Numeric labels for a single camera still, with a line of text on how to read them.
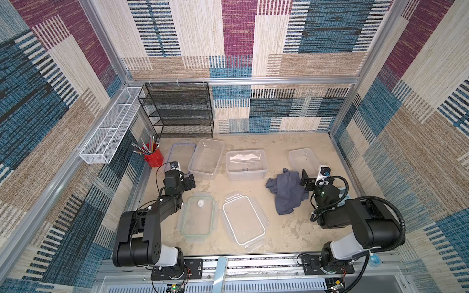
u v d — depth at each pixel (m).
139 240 0.43
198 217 0.86
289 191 0.89
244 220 0.86
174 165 0.81
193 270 0.73
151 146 1.02
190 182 0.86
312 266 0.73
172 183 0.71
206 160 1.07
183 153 1.15
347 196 0.65
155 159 1.03
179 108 1.09
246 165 1.05
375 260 0.75
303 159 1.07
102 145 0.71
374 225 0.46
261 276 0.73
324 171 0.76
